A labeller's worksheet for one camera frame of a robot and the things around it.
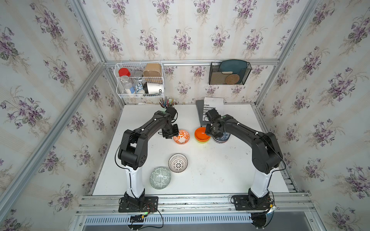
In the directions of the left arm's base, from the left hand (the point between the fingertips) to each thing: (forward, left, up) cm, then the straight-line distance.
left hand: (178, 137), depth 93 cm
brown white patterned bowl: (-16, 0, -4) cm, 16 cm away
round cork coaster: (+34, -37, +22) cm, 55 cm away
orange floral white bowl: (+3, -3, -5) cm, 6 cm away
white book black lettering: (+30, -26, +2) cm, 40 cm away
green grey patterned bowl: (-24, +10, -5) cm, 27 cm away
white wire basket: (+30, +26, +24) cm, 46 cm away
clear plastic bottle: (+25, +33, +24) cm, 48 cm away
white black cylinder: (+25, +17, +20) cm, 37 cm away
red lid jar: (+33, +36, +27) cm, 56 cm away
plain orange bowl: (+3, -15, -1) cm, 15 cm away
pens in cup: (+24, +9, +9) cm, 27 cm away
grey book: (+30, -17, -1) cm, 34 cm away
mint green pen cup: (0, +8, +26) cm, 28 cm away
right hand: (+2, -21, +1) cm, 21 cm away
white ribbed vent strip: (-44, +25, -6) cm, 51 cm away
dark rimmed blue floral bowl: (-1, -30, 0) cm, 30 cm away
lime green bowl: (-2, -16, -3) cm, 17 cm away
